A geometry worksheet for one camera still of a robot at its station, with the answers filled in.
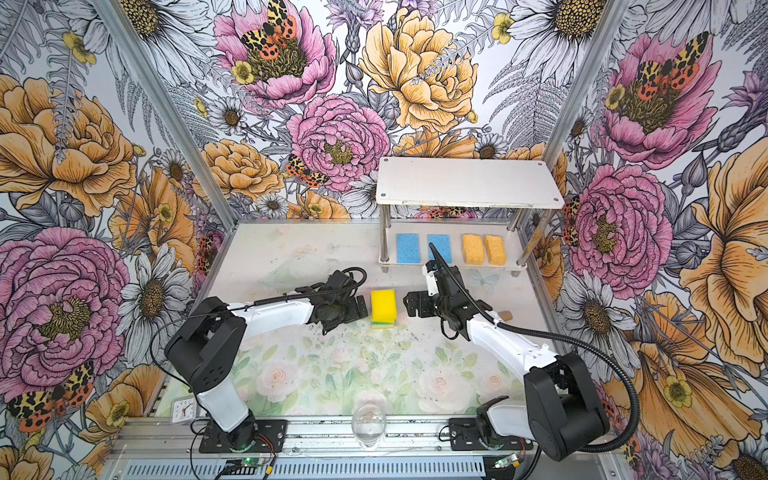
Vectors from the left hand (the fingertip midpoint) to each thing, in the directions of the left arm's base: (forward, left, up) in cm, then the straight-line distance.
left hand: (352, 321), depth 93 cm
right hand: (0, -20, +8) cm, 21 cm away
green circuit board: (-36, -38, -2) cm, 52 cm away
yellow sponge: (+1, -10, +8) cm, 12 cm away
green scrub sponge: (-2, -9, +1) cm, 10 cm away
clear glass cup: (-27, -6, -3) cm, 28 cm away
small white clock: (-24, +41, +1) cm, 47 cm away
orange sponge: (+22, -40, +7) cm, 46 cm away
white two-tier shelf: (+49, -47, -2) cm, 68 cm away
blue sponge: (+23, -18, +7) cm, 30 cm away
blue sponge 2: (+26, -30, +6) cm, 40 cm away
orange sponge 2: (+22, -47, +7) cm, 52 cm away
